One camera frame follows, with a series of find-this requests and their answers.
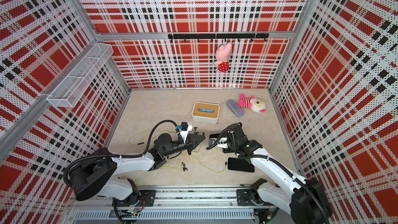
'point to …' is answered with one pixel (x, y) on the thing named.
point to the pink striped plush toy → (256, 104)
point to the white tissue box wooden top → (205, 113)
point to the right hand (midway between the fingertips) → (229, 134)
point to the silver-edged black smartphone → (213, 136)
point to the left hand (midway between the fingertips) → (206, 137)
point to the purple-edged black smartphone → (240, 164)
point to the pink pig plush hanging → (223, 53)
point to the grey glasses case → (235, 108)
